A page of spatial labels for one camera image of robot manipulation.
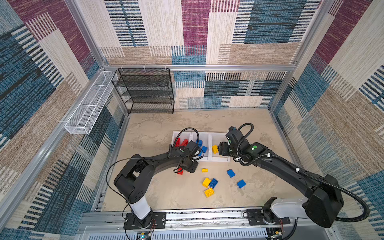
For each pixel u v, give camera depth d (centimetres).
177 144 101
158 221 73
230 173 89
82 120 92
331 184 42
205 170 88
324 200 40
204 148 97
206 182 83
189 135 97
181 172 89
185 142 102
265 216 67
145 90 111
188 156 69
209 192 81
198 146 76
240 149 61
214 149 91
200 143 99
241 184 85
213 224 73
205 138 104
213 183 85
